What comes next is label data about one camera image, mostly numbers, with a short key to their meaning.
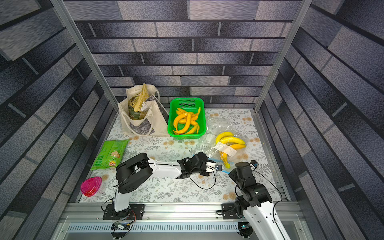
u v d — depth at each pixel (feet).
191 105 3.86
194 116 3.58
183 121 3.52
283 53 2.82
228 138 3.04
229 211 2.38
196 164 2.23
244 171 1.95
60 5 2.24
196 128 3.41
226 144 3.02
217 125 3.47
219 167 2.35
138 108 2.93
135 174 1.60
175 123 3.49
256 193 1.72
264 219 1.58
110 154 2.87
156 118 3.03
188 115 3.49
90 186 2.46
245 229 2.35
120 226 2.32
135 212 2.42
